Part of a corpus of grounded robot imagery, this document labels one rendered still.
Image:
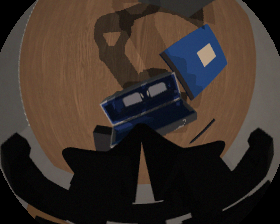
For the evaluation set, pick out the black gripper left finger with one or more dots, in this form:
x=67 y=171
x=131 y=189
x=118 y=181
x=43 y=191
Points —
x=120 y=162

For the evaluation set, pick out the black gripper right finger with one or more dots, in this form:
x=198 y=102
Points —
x=164 y=159

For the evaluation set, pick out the black-framed glasses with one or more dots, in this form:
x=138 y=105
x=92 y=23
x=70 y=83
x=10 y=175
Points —
x=153 y=91

